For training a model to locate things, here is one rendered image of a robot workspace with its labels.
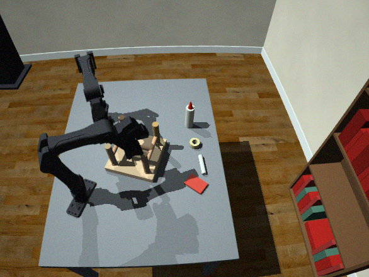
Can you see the red flat block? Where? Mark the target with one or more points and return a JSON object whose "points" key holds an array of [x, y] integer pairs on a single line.
{"points": [[195, 183]]}

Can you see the brown wooden stool legs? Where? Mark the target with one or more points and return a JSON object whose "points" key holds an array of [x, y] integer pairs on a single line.
{"points": [[145, 158]]}

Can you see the tan wooden stool seat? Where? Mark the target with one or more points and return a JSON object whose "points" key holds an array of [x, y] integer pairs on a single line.
{"points": [[133, 168]]}

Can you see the beige roll of masking tape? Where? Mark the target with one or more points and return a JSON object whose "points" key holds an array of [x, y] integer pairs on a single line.
{"points": [[194, 140]]}

